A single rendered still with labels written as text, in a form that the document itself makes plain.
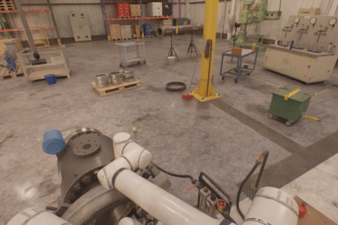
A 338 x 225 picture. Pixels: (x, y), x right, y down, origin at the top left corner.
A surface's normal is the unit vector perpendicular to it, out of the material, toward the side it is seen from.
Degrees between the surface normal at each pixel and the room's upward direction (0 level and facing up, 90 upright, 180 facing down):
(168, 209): 30
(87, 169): 10
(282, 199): 4
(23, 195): 0
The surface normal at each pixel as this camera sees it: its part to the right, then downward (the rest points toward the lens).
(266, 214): -0.21, -0.92
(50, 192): -0.02, -0.87
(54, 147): 0.54, 0.40
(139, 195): -0.54, -0.37
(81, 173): -0.30, -0.73
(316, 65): 0.29, 0.46
